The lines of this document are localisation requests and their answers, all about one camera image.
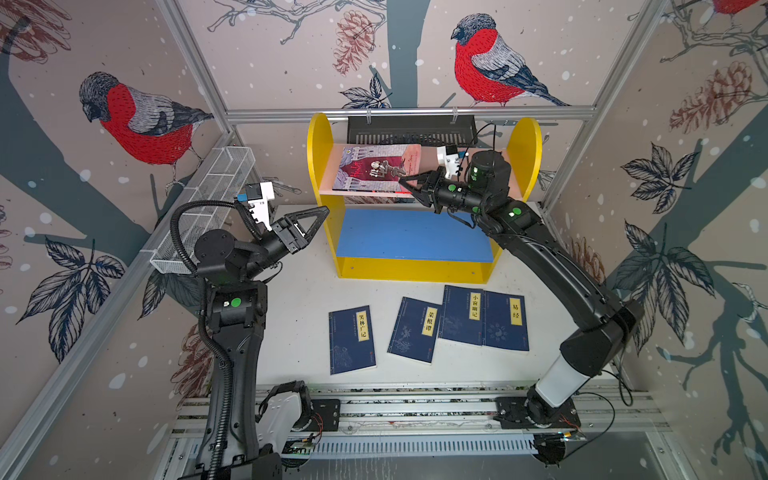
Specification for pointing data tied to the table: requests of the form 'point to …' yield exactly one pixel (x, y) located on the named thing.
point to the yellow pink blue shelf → (383, 234)
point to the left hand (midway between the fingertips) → (323, 217)
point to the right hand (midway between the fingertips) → (393, 185)
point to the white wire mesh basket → (222, 179)
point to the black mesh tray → (438, 131)
